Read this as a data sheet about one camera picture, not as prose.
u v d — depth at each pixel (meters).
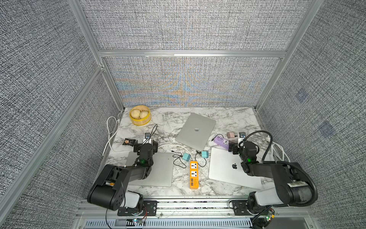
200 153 0.92
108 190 0.43
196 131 1.06
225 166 0.88
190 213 0.73
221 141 0.97
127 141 0.98
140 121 1.06
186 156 0.90
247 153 0.71
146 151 0.68
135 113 1.09
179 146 0.97
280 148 0.90
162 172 0.90
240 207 0.73
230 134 1.00
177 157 0.92
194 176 0.82
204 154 0.90
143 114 1.08
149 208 0.73
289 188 0.43
